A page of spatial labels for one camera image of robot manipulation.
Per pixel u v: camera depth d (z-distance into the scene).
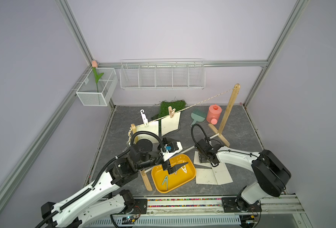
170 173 0.56
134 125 0.52
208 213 0.73
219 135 1.01
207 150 0.68
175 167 0.52
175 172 0.57
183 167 0.85
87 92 0.76
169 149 0.48
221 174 0.83
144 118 0.53
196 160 0.89
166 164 0.52
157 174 0.83
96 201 0.44
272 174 0.44
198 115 1.15
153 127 0.56
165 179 0.81
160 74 1.00
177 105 1.19
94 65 0.89
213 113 1.02
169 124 0.60
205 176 0.84
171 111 0.55
